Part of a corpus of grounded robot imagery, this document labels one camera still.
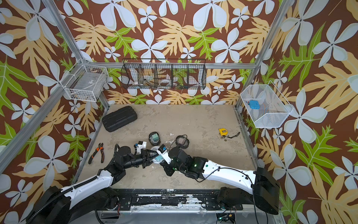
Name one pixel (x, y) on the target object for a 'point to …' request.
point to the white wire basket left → (85, 82)
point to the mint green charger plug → (155, 137)
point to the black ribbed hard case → (119, 118)
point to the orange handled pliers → (99, 147)
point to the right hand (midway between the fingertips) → (160, 163)
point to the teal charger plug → (158, 157)
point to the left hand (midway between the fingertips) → (160, 153)
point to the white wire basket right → (266, 106)
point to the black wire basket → (164, 73)
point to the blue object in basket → (254, 104)
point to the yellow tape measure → (223, 131)
